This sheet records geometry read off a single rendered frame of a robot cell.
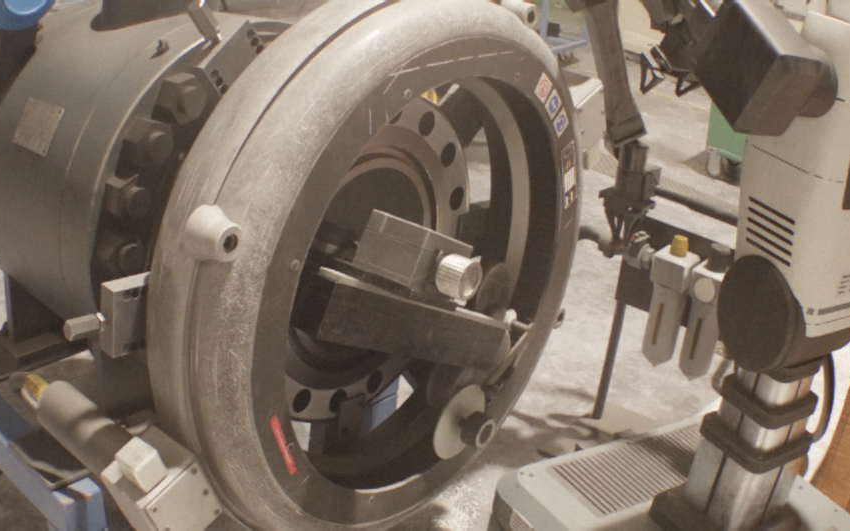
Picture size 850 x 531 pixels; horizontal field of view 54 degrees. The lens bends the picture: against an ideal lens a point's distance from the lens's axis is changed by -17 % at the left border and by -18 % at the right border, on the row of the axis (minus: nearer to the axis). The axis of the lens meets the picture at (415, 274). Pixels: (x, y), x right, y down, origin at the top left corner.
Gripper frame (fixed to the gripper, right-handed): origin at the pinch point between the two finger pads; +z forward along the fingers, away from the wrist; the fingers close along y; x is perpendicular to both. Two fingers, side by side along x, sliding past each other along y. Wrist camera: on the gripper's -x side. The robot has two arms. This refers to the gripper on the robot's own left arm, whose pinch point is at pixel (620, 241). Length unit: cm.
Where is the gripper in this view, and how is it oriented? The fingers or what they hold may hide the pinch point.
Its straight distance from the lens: 185.4
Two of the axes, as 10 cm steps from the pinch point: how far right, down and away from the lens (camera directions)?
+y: -7.8, -3.1, 5.4
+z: -1.0, 9.2, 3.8
